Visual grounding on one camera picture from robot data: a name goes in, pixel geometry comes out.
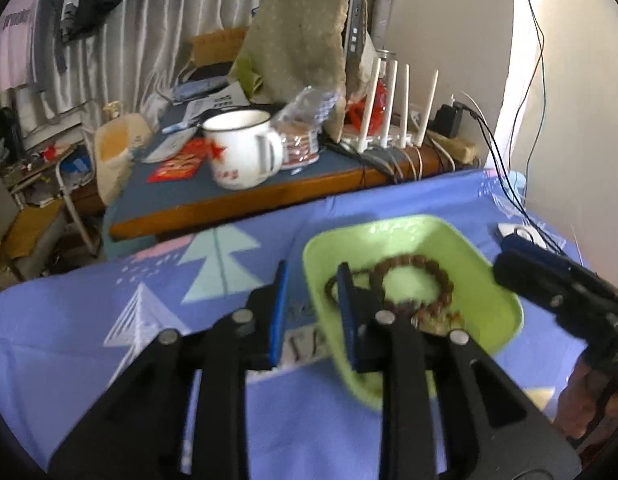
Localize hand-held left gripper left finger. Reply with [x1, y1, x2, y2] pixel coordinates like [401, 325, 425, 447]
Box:
[49, 260, 290, 480]

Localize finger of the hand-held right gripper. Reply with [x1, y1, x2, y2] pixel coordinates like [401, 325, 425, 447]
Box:
[493, 251, 618, 341]
[500, 236, 598, 281]

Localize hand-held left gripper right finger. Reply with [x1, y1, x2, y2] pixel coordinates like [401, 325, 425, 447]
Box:
[336, 262, 582, 480]

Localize small dark brown bead bracelet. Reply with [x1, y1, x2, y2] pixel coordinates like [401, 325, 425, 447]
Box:
[324, 271, 376, 307]

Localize green square plate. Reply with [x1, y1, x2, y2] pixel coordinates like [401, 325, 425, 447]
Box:
[302, 214, 525, 414]

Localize amber pendant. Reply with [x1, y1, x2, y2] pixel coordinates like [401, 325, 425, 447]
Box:
[413, 309, 466, 334]

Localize large brown bead bracelet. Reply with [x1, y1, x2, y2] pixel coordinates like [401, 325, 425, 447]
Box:
[371, 254, 455, 319]

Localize person's right hand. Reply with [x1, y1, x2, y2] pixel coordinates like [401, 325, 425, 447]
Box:
[556, 353, 618, 442]

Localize white charging puck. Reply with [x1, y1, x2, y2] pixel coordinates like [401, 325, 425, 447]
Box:
[496, 222, 540, 247]

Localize wooden desk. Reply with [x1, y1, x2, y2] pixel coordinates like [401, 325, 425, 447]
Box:
[103, 124, 483, 242]

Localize black power adapter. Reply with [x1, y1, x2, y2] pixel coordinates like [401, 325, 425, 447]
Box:
[433, 102, 466, 139]

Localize white enamel mug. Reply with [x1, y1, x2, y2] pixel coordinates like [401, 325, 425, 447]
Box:
[202, 109, 285, 191]

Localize red envelope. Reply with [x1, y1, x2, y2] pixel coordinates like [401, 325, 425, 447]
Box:
[147, 139, 210, 184]

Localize clear plastic bag of snacks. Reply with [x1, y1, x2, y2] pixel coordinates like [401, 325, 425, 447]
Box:
[270, 86, 336, 171]

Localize blue printed tablecloth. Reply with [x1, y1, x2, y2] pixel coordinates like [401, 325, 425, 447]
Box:
[0, 169, 592, 480]

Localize white router with antennas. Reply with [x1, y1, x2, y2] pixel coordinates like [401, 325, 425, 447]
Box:
[338, 57, 440, 155]

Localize glass jar with red contents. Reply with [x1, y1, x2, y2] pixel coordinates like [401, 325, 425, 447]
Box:
[348, 47, 398, 132]

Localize beige cushion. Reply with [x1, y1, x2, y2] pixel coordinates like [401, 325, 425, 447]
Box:
[93, 112, 153, 207]

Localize grey dotted dust cover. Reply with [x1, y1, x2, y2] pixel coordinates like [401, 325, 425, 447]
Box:
[233, 0, 356, 144]

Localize pink t-shirt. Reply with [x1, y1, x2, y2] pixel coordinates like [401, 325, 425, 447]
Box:
[0, 0, 40, 95]

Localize black cables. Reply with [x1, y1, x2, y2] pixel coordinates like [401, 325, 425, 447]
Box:
[451, 0, 570, 257]

